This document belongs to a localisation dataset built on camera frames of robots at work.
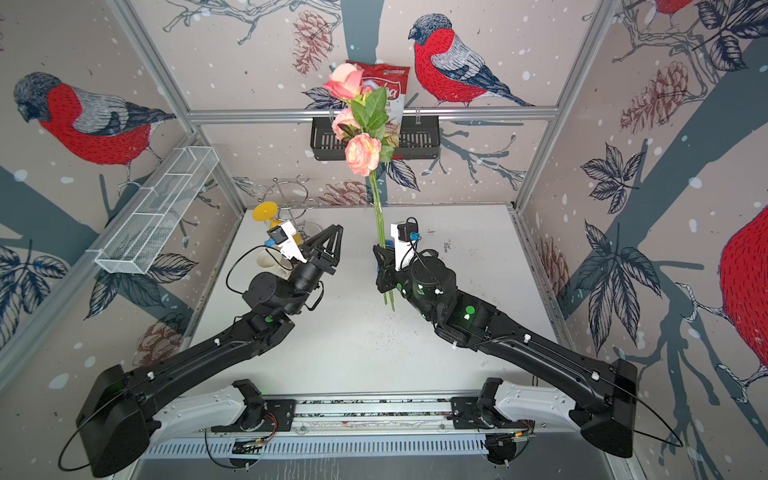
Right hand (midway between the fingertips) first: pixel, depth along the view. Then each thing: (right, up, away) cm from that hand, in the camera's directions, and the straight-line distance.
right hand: (374, 247), depth 64 cm
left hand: (-7, +5, -1) cm, 8 cm away
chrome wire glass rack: (-36, +17, +55) cm, 68 cm away
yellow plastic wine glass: (-33, +9, +21) cm, 40 cm away
